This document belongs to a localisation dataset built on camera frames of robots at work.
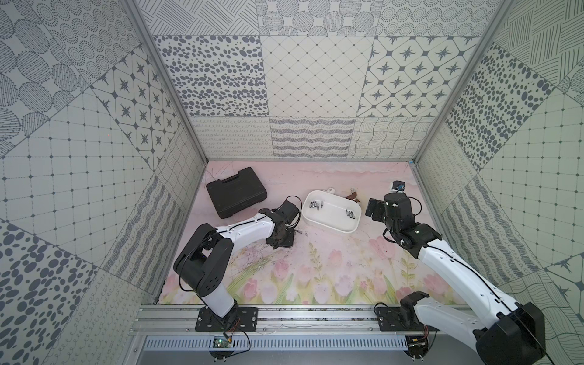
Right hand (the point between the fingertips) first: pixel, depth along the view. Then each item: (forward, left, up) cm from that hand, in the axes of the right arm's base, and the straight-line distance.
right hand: (382, 205), depth 82 cm
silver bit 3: (+12, +21, -18) cm, 30 cm away
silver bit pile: (+12, +26, -18) cm, 34 cm away
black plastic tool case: (+14, +60, -12) cm, 63 cm away
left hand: (-6, +35, -15) cm, 39 cm away
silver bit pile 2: (-1, +31, -18) cm, 36 cm away
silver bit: (+13, +25, -17) cm, 33 cm away
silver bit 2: (+13, +24, -18) cm, 32 cm away
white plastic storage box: (+9, +16, -18) cm, 26 cm away
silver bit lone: (+6, +8, -17) cm, 20 cm away
